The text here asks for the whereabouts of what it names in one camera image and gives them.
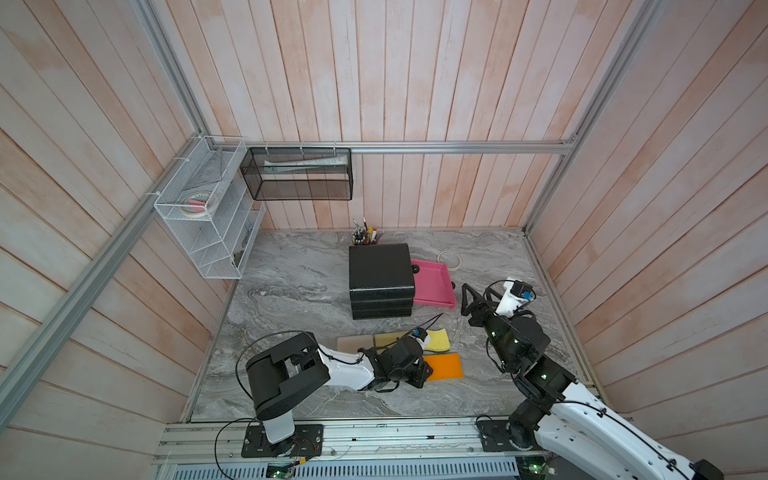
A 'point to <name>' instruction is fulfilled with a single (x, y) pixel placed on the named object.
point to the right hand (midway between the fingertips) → (473, 286)
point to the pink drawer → (433, 285)
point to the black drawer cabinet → (381, 282)
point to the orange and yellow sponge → (445, 366)
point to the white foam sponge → (352, 343)
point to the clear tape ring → (458, 256)
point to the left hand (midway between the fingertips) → (427, 376)
